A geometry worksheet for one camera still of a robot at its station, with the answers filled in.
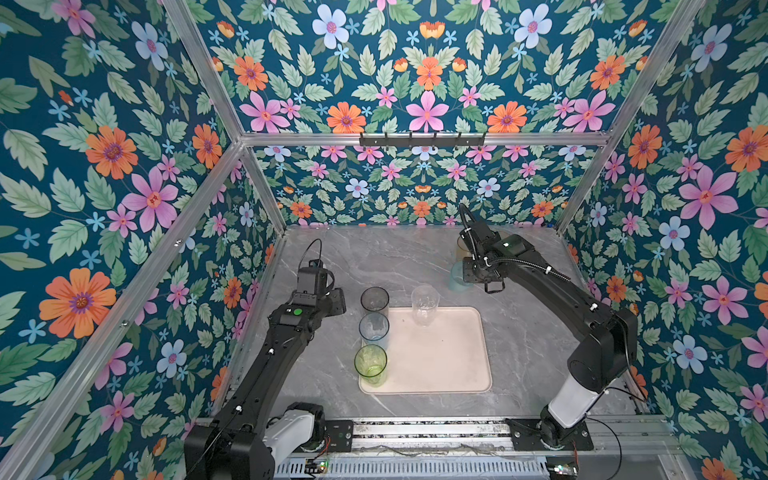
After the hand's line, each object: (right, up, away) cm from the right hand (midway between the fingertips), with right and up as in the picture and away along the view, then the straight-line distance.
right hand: (473, 271), depth 85 cm
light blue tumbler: (-28, -17, +1) cm, 33 cm away
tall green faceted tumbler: (-30, -26, -1) cm, 40 cm away
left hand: (-38, -5, -4) cm, 39 cm away
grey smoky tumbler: (-29, -8, 0) cm, 30 cm away
